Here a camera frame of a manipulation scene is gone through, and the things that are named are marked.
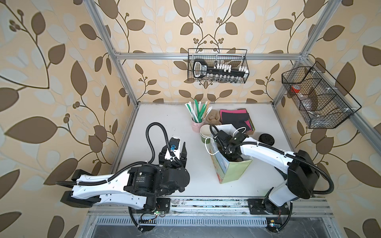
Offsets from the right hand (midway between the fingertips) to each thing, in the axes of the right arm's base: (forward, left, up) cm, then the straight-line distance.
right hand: (225, 159), depth 83 cm
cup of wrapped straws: (+30, +14, +6) cm, 33 cm away
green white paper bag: (-10, +2, +10) cm, 15 cm away
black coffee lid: (+11, -26, +4) cm, 28 cm away
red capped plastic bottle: (+15, -38, +28) cm, 50 cm away
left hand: (-4, +23, +26) cm, 35 cm away
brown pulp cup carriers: (+35, +3, -4) cm, 35 cm away
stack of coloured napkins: (+32, -16, -2) cm, 36 cm away
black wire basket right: (+17, -48, +27) cm, 58 cm away
